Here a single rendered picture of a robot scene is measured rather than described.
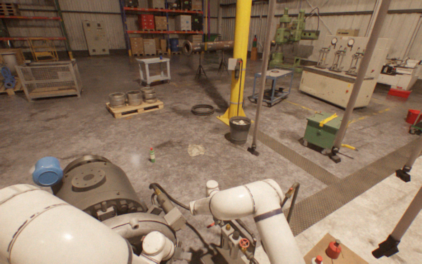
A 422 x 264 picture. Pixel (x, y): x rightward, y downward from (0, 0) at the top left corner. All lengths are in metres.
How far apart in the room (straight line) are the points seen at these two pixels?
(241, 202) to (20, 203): 0.62
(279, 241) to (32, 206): 0.72
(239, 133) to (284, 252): 2.92
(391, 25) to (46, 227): 11.42
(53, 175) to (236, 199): 1.34
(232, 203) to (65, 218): 0.55
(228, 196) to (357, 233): 2.16
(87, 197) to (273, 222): 1.19
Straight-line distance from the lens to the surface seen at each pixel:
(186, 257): 1.18
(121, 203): 1.58
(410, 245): 3.06
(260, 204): 0.85
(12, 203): 0.53
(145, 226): 1.30
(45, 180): 1.81
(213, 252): 2.23
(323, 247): 1.91
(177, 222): 1.44
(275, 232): 0.86
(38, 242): 0.44
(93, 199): 1.58
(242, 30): 4.22
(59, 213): 0.46
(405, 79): 9.67
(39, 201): 0.51
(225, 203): 0.83
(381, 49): 6.69
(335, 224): 2.80
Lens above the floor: 1.89
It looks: 27 degrees down
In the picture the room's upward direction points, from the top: 1 degrees clockwise
